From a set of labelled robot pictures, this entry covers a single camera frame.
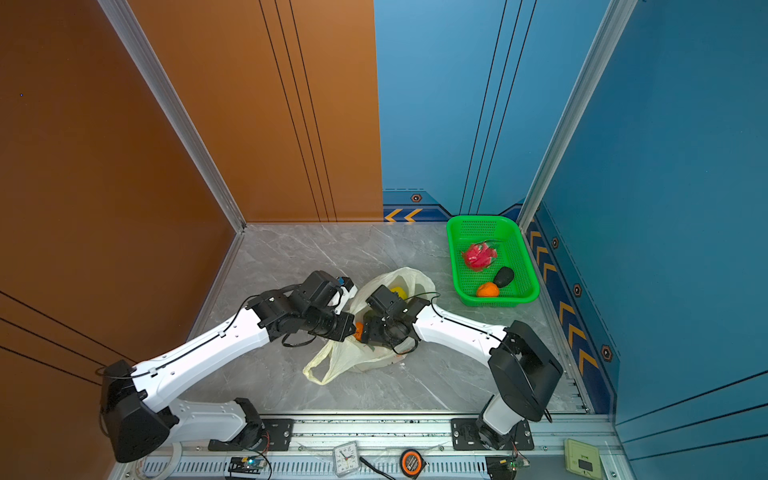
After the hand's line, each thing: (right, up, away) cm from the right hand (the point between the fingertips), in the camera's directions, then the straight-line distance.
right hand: (369, 341), depth 82 cm
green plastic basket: (+50, +25, +24) cm, 60 cm away
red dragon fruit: (+36, +24, +17) cm, 46 cm away
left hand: (-2, +6, -8) cm, 10 cm away
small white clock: (-4, -23, -13) cm, 27 cm away
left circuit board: (-27, -26, -12) cm, 39 cm away
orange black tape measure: (+11, -23, -15) cm, 29 cm away
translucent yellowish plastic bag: (-4, +1, -13) cm, 13 cm away
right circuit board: (+33, -26, -12) cm, 44 cm away
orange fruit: (+37, +13, +12) cm, 41 cm away
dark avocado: (+44, +17, +17) cm, 50 cm away
